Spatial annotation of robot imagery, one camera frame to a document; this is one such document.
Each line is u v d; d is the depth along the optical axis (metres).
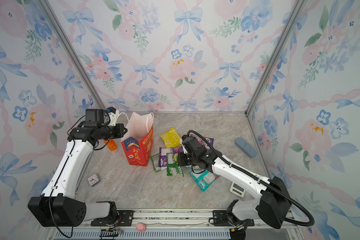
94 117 0.56
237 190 0.82
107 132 0.63
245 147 0.98
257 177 0.44
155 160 0.93
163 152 0.95
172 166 0.84
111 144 0.93
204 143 0.56
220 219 0.73
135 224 0.73
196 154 0.59
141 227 0.70
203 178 0.84
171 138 1.02
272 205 0.40
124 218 0.74
